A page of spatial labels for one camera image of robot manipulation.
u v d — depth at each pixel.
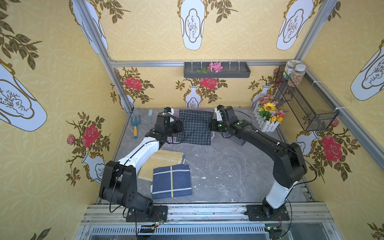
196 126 0.88
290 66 0.85
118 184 0.44
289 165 0.47
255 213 0.72
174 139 0.78
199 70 0.88
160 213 0.74
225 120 0.69
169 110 0.78
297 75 0.80
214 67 0.88
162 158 0.92
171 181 0.83
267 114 0.98
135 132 1.04
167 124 0.68
